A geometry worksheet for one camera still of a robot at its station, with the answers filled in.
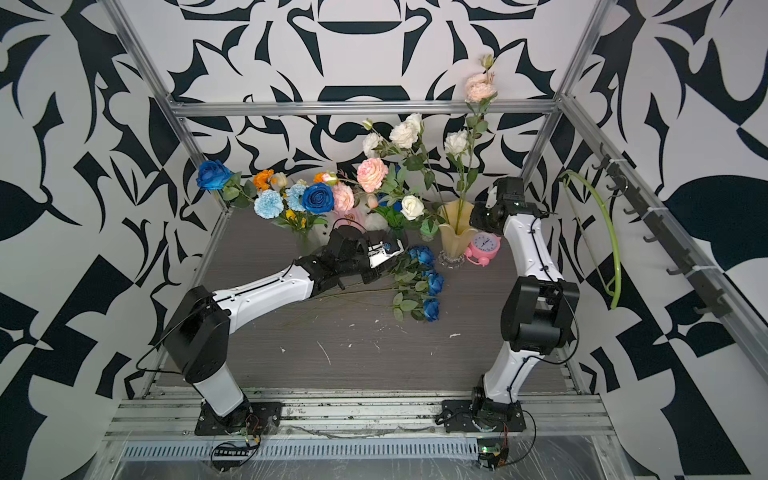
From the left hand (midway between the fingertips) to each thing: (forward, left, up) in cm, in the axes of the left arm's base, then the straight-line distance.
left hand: (389, 248), depth 84 cm
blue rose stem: (-12, -10, -14) cm, 21 cm away
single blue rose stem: (+5, -11, -12) cm, 17 cm away
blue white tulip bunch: (-1, -3, +15) cm, 16 cm away
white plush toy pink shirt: (+23, +9, -11) cm, 27 cm away
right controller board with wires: (-46, -22, -19) cm, 54 cm away
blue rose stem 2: (-4, -13, -13) cm, 19 cm away
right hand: (+11, -27, +1) cm, 29 cm away
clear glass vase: (+12, +28, -11) cm, 33 cm away
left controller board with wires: (-43, +41, -23) cm, 64 cm away
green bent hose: (-12, -49, +14) cm, 52 cm away
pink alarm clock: (+12, -34, -17) cm, 39 cm away
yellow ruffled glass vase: (+3, -19, +2) cm, 19 cm away
